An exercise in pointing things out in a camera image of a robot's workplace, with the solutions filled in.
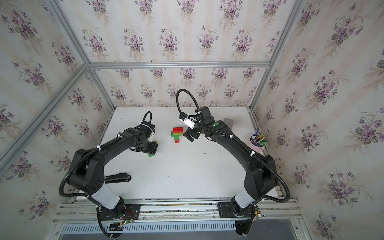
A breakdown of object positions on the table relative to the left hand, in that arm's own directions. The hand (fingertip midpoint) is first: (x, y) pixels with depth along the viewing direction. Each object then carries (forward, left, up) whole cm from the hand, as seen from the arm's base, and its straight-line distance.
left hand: (151, 150), depth 90 cm
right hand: (+7, -25, +16) cm, 30 cm away
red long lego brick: (+10, -17, +8) cm, 21 cm away
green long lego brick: (+9, -15, +1) cm, 18 cm away
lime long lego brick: (+8, -16, +5) cm, 19 cm away
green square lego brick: (-1, +1, -5) cm, 5 cm away
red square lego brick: (+9, -15, -3) cm, 18 cm away
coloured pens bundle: (+5, -66, +5) cm, 66 cm away
